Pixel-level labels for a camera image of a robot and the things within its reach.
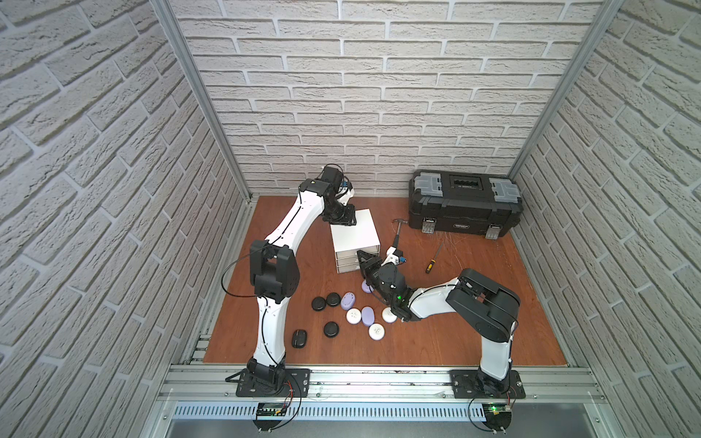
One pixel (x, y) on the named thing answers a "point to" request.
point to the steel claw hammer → (398, 222)
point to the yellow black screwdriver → (433, 261)
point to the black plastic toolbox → (462, 202)
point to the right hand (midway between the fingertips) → (356, 251)
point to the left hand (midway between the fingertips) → (356, 218)
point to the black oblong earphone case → (298, 338)
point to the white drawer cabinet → (350, 239)
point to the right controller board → (497, 416)
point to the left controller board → (269, 409)
